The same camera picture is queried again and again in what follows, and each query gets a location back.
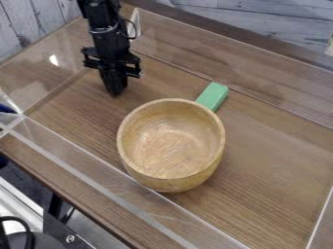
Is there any clear acrylic tray enclosure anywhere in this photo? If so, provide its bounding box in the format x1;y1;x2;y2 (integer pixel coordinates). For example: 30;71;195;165
0;5;333;249

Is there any black cable loop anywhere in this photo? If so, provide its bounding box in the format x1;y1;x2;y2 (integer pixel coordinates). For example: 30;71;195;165
0;215;35;249

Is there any green rectangular block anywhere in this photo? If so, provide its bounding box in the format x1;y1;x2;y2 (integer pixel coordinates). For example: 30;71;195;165
195;82;228;112

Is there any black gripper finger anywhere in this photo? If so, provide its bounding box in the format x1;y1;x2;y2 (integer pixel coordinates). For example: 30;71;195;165
113;71;126;95
98;69;116;94

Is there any black metal table leg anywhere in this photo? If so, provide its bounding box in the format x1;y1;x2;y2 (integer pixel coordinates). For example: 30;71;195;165
47;194;64;219

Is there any black base with screw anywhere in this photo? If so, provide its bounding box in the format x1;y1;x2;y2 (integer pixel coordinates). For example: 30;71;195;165
42;213;96;249

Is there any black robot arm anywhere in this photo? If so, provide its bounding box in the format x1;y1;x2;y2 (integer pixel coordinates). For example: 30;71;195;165
76;0;141;95

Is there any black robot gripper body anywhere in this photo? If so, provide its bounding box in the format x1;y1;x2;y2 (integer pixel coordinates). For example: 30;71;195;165
81;27;141;79

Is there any brown wooden bowl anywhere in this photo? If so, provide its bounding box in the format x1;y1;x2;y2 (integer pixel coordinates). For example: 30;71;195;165
116;98;225;193

